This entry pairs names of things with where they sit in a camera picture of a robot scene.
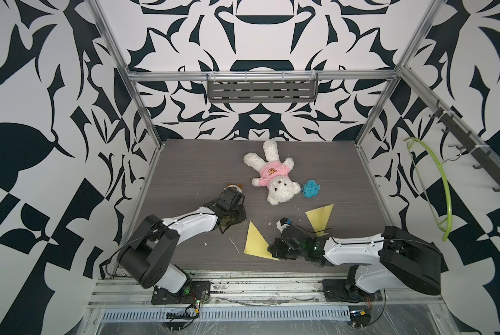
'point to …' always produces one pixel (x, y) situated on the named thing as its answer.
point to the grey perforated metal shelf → (300, 86)
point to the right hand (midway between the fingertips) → (265, 248)
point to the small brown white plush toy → (239, 186)
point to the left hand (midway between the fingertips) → (244, 211)
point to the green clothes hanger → (439, 225)
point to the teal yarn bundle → (311, 188)
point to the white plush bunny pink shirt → (274, 174)
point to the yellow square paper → (319, 218)
